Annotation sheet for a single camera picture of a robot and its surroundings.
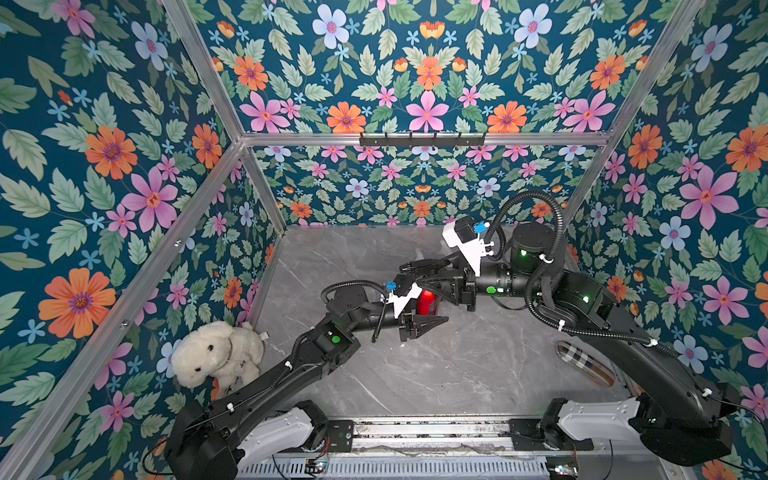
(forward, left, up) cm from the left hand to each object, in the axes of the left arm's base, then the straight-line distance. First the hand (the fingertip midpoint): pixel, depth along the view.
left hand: (444, 310), depth 59 cm
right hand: (+3, +3, +11) cm, 12 cm away
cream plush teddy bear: (+3, +54, -18) cm, 57 cm away
